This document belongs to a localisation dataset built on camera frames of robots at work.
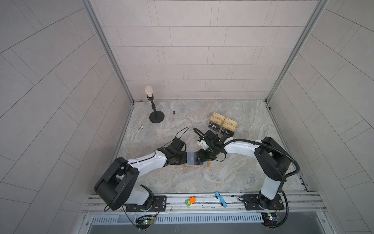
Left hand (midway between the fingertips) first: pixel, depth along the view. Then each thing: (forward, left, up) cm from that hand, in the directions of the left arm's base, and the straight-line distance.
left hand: (188, 158), depth 88 cm
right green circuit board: (-29, -40, +2) cm, 49 cm away
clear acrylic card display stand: (+19, -22, +8) cm, 31 cm away
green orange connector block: (-22, -3, +3) cm, 23 cm away
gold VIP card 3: (+23, -18, +9) cm, 31 cm away
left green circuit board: (-31, +19, +3) cm, 36 cm away
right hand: (-2, -6, +1) cm, 7 cm away
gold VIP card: (+25, -20, +11) cm, 34 cm away
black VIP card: (0, -2, +2) cm, 3 cm away
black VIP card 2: (+20, -17, +6) cm, 27 cm away
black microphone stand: (+30, +24, +3) cm, 39 cm away
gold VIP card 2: (+20, -27, +11) cm, 36 cm away
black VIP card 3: (+15, -25, +6) cm, 30 cm away
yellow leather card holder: (-4, -10, +2) cm, 11 cm away
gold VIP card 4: (+18, -26, +9) cm, 33 cm away
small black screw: (+35, +12, +2) cm, 37 cm away
